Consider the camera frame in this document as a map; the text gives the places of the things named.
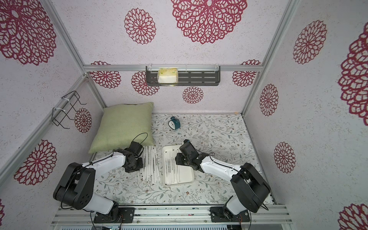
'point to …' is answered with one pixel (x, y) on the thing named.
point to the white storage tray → (186, 173)
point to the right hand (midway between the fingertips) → (175, 157)
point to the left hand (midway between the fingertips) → (139, 168)
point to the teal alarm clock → (174, 123)
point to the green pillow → (121, 124)
